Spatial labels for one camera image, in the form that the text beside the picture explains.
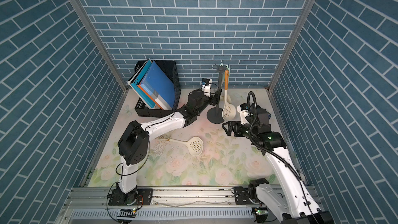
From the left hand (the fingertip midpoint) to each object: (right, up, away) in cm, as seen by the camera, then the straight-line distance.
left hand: (221, 90), depth 83 cm
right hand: (+5, -18, -8) cm, 20 cm away
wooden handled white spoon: (+6, -12, +10) cm, 17 cm away
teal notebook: (-48, +5, +1) cm, 48 cm away
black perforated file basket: (-32, +16, +21) cm, 42 cm away
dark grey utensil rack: (-2, -16, +21) cm, 26 cm away
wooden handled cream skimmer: (-15, -31, +6) cm, 35 cm away
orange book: (-41, -3, +6) cm, 41 cm away
